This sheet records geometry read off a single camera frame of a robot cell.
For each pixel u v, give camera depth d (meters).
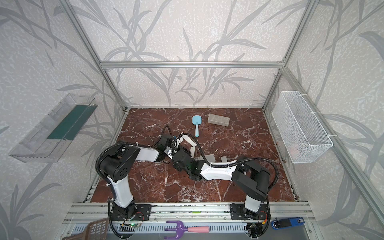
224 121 1.09
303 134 0.62
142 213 0.72
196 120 1.12
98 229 0.70
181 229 0.69
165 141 0.79
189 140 1.02
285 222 0.66
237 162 0.49
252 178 0.46
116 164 0.50
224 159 0.93
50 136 0.64
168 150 0.71
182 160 0.62
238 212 0.74
